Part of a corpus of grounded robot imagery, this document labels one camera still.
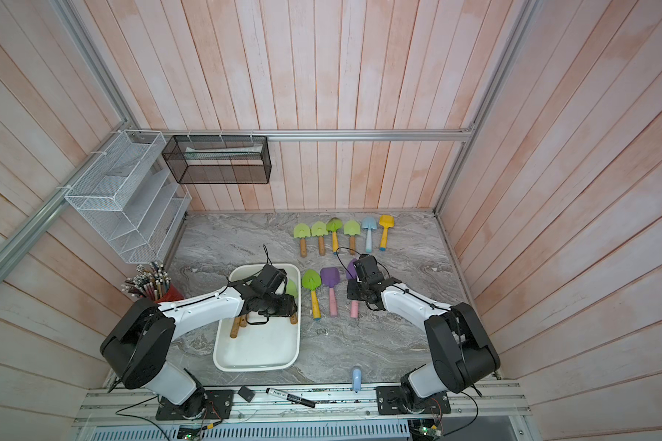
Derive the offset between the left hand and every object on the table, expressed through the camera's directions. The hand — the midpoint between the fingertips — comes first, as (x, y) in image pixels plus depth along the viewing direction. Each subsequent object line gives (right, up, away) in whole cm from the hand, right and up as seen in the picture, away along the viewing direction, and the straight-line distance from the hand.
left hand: (289, 312), depth 88 cm
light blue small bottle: (+21, -16, -12) cm, 29 cm away
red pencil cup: (-38, +11, -10) cm, 41 cm away
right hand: (+22, +8, +5) cm, 24 cm away
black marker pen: (+2, -20, -14) cm, 24 cm away
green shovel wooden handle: (+2, +27, +23) cm, 36 cm away
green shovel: (+23, +29, +26) cm, 45 cm away
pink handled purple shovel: (+14, +11, +10) cm, 20 cm away
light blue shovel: (+31, +31, +27) cm, 52 cm away
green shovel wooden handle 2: (+9, +28, +26) cm, 39 cm away
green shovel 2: (-16, -4, -4) cm, 18 cm away
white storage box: (-5, -10, -4) cm, 12 cm away
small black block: (-11, -19, -12) cm, 25 cm away
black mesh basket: (-30, +56, +18) cm, 66 cm away
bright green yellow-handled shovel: (+15, +30, +25) cm, 42 cm away
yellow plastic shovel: (+38, +32, +27) cm, 56 cm away
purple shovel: (+22, +10, +16) cm, 29 cm away
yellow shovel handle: (+7, +10, +8) cm, 14 cm away
